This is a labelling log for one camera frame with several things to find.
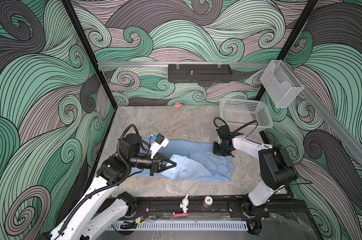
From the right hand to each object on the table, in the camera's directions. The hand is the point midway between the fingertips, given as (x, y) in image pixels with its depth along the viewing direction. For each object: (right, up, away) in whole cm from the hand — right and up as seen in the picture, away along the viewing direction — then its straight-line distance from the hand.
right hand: (215, 151), depth 93 cm
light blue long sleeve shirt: (-16, +2, -28) cm, 33 cm away
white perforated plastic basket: (+23, +26, +23) cm, 42 cm away
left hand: (-25, +3, -35) cm, 43 cm away
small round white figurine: (-9, -19, -22) cm, 30 cm away
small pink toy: (-24, +32, +25) cm, 47 cm away
